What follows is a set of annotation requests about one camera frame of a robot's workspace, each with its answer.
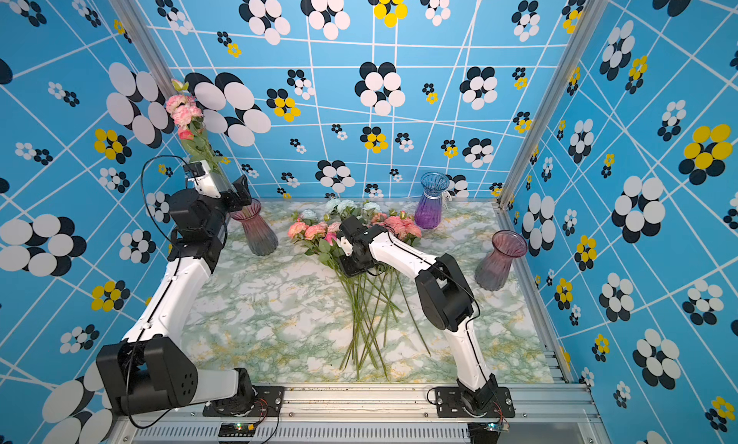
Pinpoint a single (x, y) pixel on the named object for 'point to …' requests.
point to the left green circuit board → (236, 430)
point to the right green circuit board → (486, 432)
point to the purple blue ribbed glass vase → (429, 210)
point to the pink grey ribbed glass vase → (259, 237)
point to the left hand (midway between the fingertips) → (232, 175)
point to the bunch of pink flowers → (374, 300)
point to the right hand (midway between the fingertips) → (350, 271)
